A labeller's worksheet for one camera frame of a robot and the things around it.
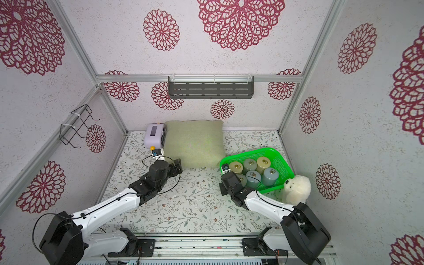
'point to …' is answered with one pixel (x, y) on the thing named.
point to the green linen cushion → (196, 143)
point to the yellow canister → (263, 163)
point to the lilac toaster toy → (155, 136)
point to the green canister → (242, 179)
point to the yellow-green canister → (236, 167)
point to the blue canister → (269, 176)
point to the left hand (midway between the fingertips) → (173, 162)
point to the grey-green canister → (249, 164)
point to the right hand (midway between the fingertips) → (223, 179)
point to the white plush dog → (297, 189)
